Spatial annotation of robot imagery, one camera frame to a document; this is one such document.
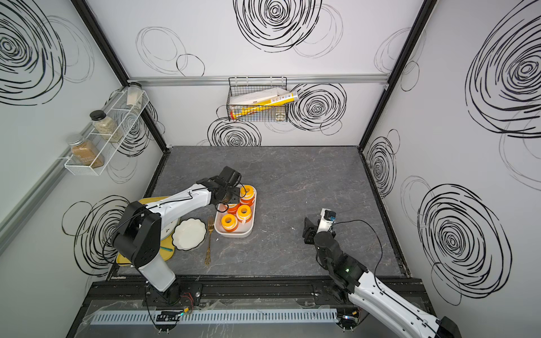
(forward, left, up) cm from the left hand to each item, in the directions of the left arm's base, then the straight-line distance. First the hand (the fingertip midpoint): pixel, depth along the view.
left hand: (232, 195), depth 92 cm
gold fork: (-11, +8, -5) cm, 15 cm away
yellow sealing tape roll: (+1, -7, +1) cm, 7 cm away
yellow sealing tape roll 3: (-12, 0, -3) cm, 12 cm away
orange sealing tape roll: (-5, -1, -2) cm, 5 cm away
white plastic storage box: (-13, -6, -6) cm, 15 cm away
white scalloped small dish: (-16, +16, -4) cm, 23 cm away
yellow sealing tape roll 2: (-7, -6, -2) cm, 10 cm away
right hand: (-13, -33, +4) cm, 36 cm away
